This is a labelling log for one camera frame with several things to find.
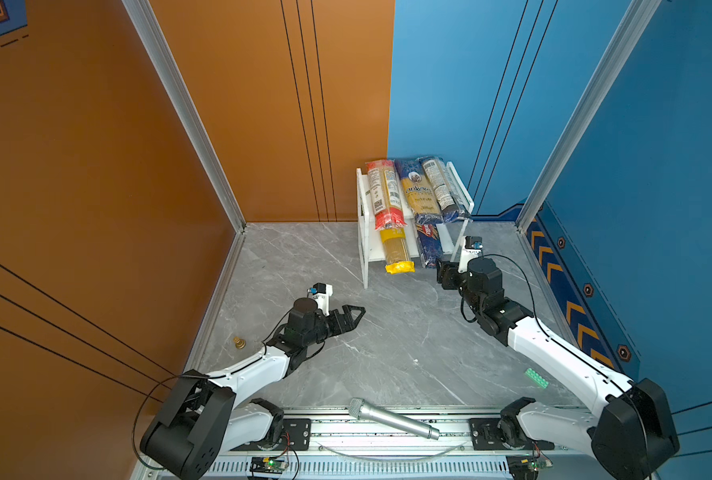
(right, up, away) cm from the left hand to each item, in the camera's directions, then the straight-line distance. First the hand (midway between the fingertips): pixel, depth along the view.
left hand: (357, 312), depth 84 cm
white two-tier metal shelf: (+30, +23, +13) cm, 39 cm away
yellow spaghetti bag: (+11, +17, +3) cm, 21 cm away
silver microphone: (+5, -24, -9) cm, 26 cm away
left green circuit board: (-21, -34, -13) cm, 42 cm away
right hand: (+24, +15, -2) cm, 29 cm away
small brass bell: (-35, -10, +3) cm, 36 cm away
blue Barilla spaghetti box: (+21, +19, +4) cm, 29 cm away
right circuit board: (+40, -34, -14) cm, 54 cm away
